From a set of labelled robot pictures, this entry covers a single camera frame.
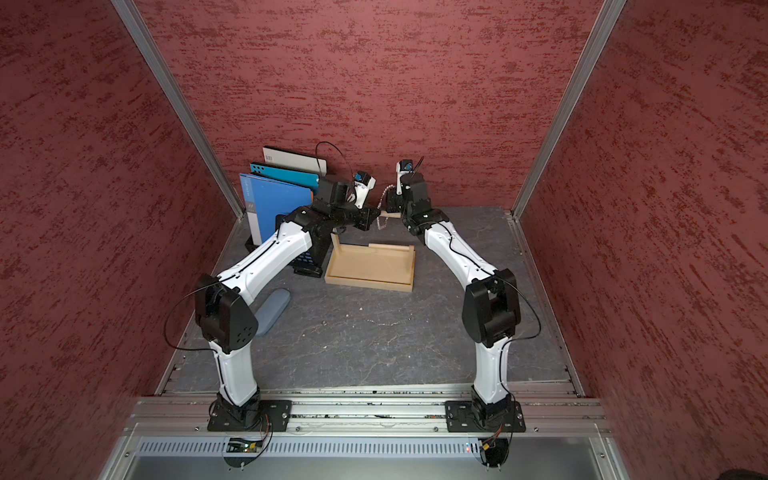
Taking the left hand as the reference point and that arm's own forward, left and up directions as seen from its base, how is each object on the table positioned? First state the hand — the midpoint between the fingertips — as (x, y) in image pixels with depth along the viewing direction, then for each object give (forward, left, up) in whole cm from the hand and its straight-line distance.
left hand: (376, 215), depth 84 cm
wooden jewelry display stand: (0, +2, -26) cm, 26 cm away
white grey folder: (+24, +28, +1) cm, 37 cm away
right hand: (+9, -5, 0) cm, 10 cm away
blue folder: (+8, +35, -2) cm, 36 cm away
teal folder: (+14, +21, +1) cm, 26 cm away
